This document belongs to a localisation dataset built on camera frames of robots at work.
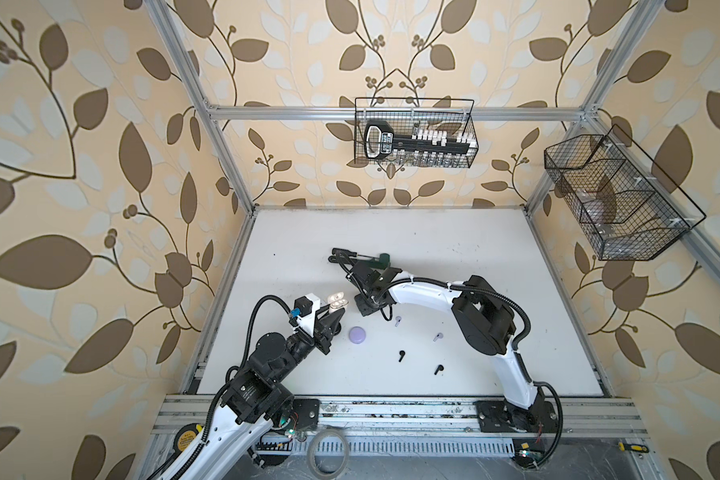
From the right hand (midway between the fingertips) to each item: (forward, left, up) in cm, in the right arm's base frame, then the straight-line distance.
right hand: (368, 304), depth 95 cm
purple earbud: (-12, -21, +1) cm, 24 cm away
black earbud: (-17, -10, 0) cm, 19 cm away
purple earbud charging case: (-10, +3, +1) cm, 11 cm away
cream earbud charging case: (-11, +7, +23) cm, 26 cm away
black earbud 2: (-20, -20, 0) cm, 28 cm away
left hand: (-12, +8, +23) cm, 27 cm away
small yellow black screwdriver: (-40, -62, +1) cm, 74 cm away
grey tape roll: (-35, +10, +4) cm, 37 cm away
